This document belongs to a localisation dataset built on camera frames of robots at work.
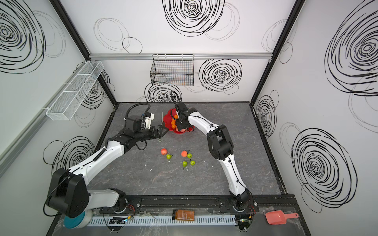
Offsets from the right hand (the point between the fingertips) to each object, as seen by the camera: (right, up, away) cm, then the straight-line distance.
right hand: (181, 125), depth 100 cm
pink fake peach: (+1, -4, -2) cm, 4 cm away
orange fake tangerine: (-6, +1, +5) cm, 8 cm away
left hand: (-8, -2, -19) cm, 20 cm away
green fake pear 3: (+3, -23, -14) cm, 27 cm away
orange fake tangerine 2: (-5, -1, +2) cm, 6 cm away
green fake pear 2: (+6, -18, -11) cm, 22 cm away
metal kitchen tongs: (-14, -10, -3) cm, 17 cm away
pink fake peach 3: (-10, -16, -9) cm, 21 cm away
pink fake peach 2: (+3, -17, -11) cm, 20 cm away
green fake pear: (-7, -19, -11) cm, 23 cm away
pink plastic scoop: (+49, -43, -30) cm, 72 cm away
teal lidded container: (-41, -40, -36) cm, 68 cm away
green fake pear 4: (+8, -22, -14) cm, 27 cm away
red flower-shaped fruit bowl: (-10, +3, +8) cm, 13 cm away
